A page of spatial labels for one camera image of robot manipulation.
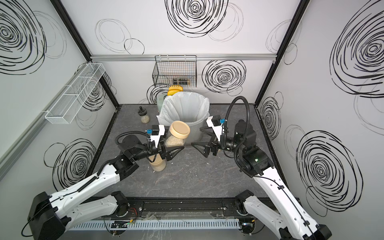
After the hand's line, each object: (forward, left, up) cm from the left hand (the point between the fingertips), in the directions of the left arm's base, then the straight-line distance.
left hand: (180, 139), depth 62 cm
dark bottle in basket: (+40, +3, +1) cm, 40 cm away
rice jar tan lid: (-2, +12, -23) cm, 26 cm away
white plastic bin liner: (+33, +1, -13) cm, 35 cm away
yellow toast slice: (+43, +10, -10) cm, 45 cm away
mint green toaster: (+44, +19, -16) cm, 51 cm away
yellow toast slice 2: (+48, +8, -10) cm, 50 cm away
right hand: (-1, -7, +3) cm, 8 cm away
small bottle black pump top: (+35, +31, -22) cm, 52 cm away
